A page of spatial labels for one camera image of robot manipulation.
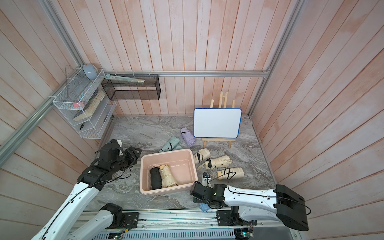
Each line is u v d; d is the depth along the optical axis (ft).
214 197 1.84
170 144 3.22
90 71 2.71
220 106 2.88
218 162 2.90
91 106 2.62
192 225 2.40
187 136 3.38
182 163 3.03
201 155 3.06
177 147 3.22
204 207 2.44
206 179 2.44
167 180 2.65
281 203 1.39
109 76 2.98
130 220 2.39
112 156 1.78
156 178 2.80
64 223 1.34
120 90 3.50
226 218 2.40
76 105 2.40
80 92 2.63
